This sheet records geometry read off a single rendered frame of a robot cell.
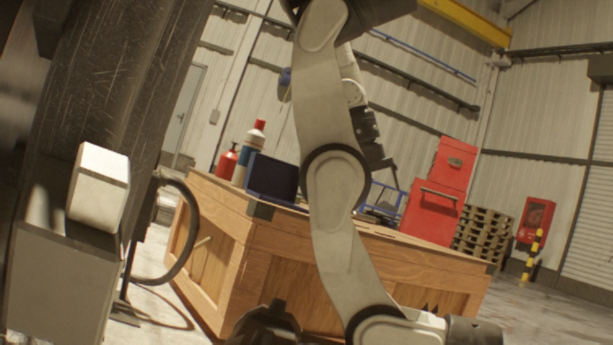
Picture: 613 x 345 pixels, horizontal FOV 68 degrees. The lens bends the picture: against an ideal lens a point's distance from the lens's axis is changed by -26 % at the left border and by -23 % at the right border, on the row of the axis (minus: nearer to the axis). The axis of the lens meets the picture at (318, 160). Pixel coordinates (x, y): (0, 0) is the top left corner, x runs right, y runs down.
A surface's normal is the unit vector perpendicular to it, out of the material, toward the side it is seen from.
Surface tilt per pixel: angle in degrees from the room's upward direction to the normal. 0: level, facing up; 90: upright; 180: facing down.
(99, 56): 93
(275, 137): 90
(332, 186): 90
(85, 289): 113
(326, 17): 90
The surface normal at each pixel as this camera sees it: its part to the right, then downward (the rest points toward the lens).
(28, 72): 0.38, 0.28
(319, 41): -0.02, -0.05
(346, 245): -0.05, 0.37
